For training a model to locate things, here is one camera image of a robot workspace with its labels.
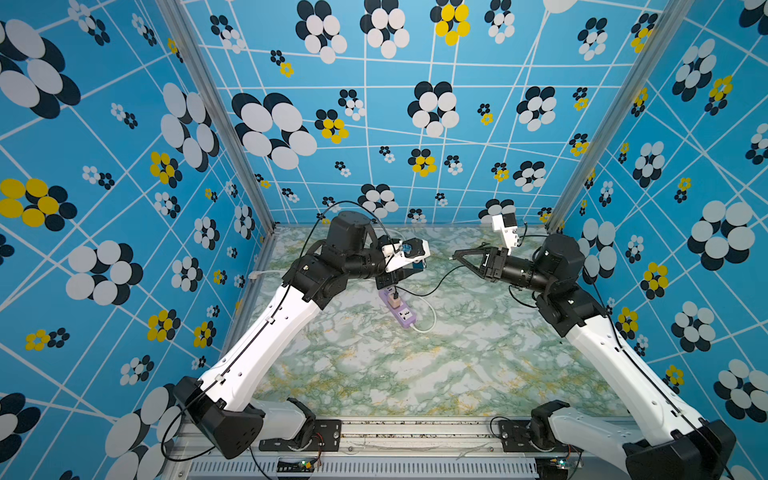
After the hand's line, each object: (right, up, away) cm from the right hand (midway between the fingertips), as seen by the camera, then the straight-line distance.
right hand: (461, 256), depth 63 cm
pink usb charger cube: (-14, -15, +28) cm, 35 cm away
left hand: (-9, +1, +2) cm, 9 cm away
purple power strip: (-12, -19, +30) cm, 37 cm away
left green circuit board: (-35, -50, +7) cm, 62 cm away
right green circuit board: (+22, -50, +7) cm, 55 cm away
